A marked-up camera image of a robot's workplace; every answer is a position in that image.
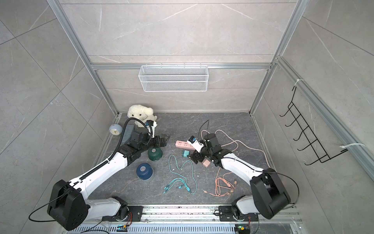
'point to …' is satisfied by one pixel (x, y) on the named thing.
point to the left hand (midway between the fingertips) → (164, 134)
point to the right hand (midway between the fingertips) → (194, 148)
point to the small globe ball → (115, 129)
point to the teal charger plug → (185, 153)
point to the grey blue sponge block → (129, 129)
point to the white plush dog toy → (143, 113)
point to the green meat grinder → (155, 153)
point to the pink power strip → (184, 144)
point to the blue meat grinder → (144, 171)
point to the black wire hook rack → (315, 146)
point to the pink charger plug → (206, 163)
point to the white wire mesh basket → (173, 78)
